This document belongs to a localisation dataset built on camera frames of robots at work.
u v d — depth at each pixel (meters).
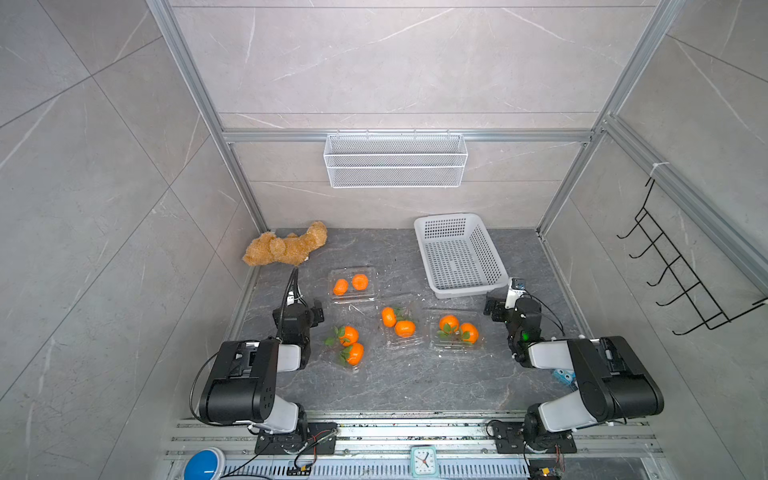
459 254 1.11
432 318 0.92
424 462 0.69
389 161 1.01
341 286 0.98
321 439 0.71
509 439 0.73
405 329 0.88
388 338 0.91
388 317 0.90
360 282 1.00
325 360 0.82
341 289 0.98
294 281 0.78
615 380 0.45
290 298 0.80
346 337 0.86
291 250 1.04
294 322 0.71
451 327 0.88
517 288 0.80
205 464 0.69
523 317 0.70
